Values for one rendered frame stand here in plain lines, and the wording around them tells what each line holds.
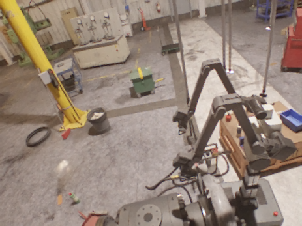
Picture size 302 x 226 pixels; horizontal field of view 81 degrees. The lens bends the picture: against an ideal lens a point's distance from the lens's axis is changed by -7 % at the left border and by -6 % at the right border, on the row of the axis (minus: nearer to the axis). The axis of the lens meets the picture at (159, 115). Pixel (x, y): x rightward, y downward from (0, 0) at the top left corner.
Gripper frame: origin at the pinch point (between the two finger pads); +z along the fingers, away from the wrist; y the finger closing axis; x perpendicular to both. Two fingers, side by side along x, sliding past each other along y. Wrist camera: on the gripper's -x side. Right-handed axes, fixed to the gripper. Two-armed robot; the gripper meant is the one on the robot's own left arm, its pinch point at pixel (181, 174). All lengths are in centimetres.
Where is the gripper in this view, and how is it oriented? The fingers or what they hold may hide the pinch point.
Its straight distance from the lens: 137.6
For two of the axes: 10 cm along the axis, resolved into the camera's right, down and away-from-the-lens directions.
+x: 9.5, 2.7, 1.6
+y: -0.5, 6.3, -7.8
